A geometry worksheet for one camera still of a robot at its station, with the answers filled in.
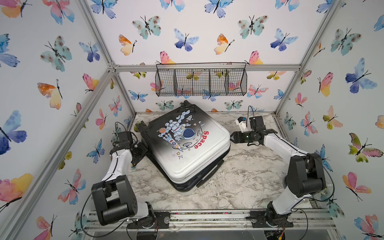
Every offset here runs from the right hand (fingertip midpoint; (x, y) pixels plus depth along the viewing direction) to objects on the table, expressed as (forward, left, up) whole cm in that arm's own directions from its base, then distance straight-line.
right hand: (234, 136), depth 90 cm
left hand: (-10, +51, -3) cm, 52 cm away
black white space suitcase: (-13, +27, +8) cm, 31 cm away
